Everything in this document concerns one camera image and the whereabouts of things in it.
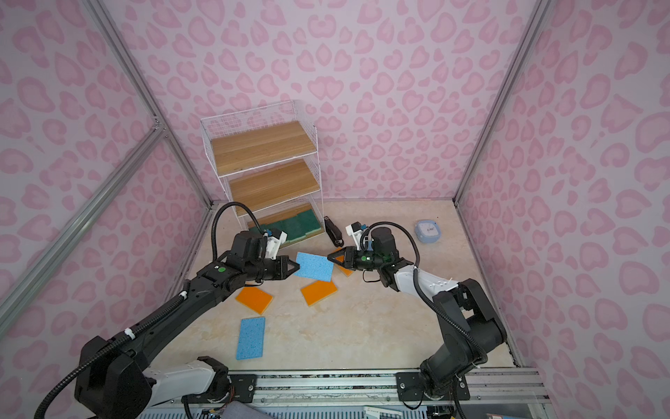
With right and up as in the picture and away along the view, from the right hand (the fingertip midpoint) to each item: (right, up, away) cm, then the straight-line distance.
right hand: (332, 257), depth 80 cm
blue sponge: (-26, -25, +2) cm, 36 cm away
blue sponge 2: (-6, -3, 0) cm, 6 cm away
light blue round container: (+38, +7, +26) cm, 46 cm away
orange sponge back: (+5, -8, +15) cm, 18 cm away
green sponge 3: (-14, +10, +29) cm, 33 cm away
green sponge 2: (-15, +9, +27) cm, 32 cm away
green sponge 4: (-20, +10, +27) cm, 35 cm away
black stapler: (-1, +7, +25) cm, 25 cm away
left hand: (-9, -1, -2) cm, 10 cm away
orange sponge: (-6, -13, +11) cm, 18 cm away
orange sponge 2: (-27, -15, +10) cm, 33 cm away
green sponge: (-29, +9, +28) cm, 41 cm away
